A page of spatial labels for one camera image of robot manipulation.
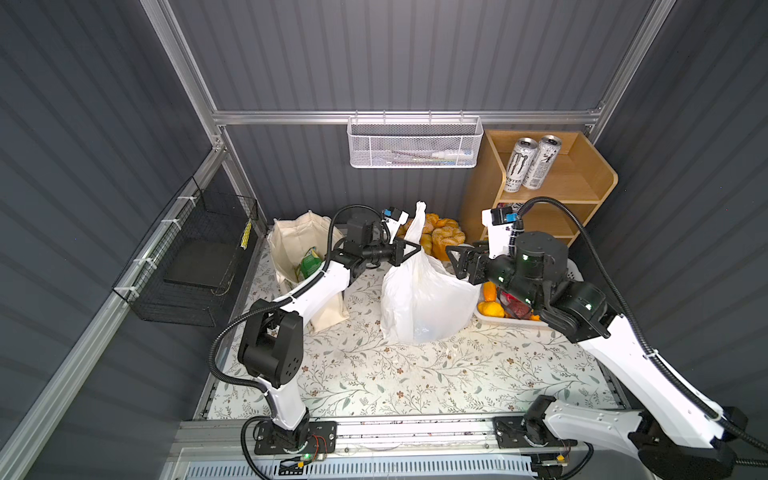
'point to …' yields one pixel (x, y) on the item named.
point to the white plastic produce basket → (574, 274)
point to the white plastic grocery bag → (425, 301)
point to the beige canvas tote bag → (290, 236)
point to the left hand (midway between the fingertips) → (421, 247)
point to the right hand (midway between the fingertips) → (463, 248)
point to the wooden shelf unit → (550, 181)
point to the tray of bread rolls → (437, 235)
